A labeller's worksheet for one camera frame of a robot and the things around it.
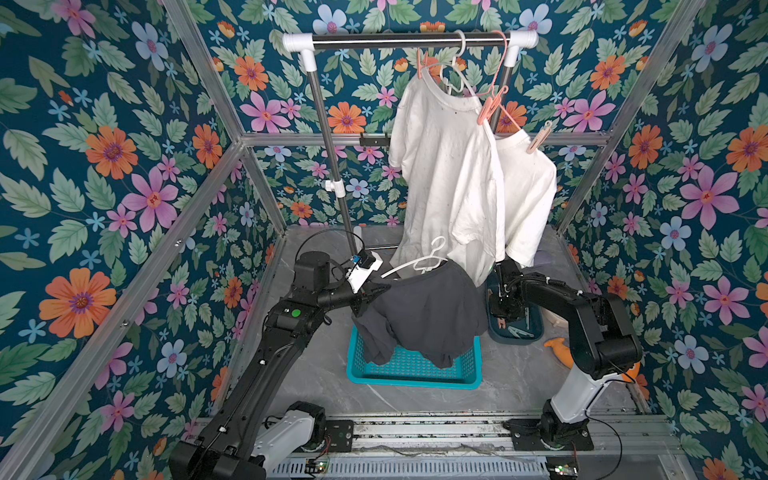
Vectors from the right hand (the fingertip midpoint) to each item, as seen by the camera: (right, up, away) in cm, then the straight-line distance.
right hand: (505, 312), depth 96 cm
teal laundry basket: (-31, -14, -10) cm, 36 cm away
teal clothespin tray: (+5, -4, -6) cm, 8 cm away
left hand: (-37, +12, -27) cm, 48 cm away
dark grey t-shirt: (-24, +4, -20) cm, 32 cm away
